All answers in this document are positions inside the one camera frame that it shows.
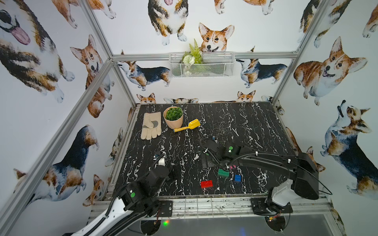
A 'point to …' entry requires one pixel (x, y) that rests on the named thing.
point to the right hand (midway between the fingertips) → (207, 161)
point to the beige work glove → (151, 126)
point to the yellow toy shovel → (192, 124)
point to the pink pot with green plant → (173, 116)
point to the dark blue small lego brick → (237, 178)
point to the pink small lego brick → (231, 167)
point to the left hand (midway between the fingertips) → (174, 163)
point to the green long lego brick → (223, 173)
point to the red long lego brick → (206, 184)
